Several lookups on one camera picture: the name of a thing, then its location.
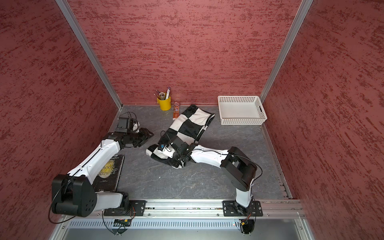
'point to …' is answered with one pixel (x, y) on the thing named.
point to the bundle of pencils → (162, 95)
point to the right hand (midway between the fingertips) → (170, 160)
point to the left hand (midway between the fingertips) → (151, 138)
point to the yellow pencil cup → (165, 105)
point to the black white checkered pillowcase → (187, 127)
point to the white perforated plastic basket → (241, 110)
